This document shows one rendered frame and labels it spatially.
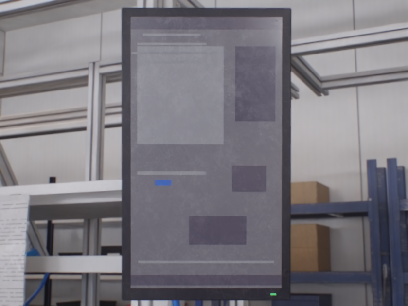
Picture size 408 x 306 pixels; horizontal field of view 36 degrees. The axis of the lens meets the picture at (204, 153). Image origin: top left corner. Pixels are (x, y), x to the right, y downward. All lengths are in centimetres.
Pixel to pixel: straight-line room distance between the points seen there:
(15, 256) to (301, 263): 294
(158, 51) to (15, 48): 547
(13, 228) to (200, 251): 61
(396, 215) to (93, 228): 244
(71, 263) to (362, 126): 346
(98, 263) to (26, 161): 461
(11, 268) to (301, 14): 395
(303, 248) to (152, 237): 322
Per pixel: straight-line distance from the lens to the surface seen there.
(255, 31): 111
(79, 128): 285
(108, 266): 154
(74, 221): 500
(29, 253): 279
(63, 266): 161
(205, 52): 110
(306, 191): 432
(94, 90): 222
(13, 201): 159
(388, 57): 488
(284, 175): 110
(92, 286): 213
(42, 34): 637
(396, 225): 414
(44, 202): 166
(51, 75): 235
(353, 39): 198
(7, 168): 269
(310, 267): 427
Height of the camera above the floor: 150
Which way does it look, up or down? 10 degrees up
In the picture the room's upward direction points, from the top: straight up
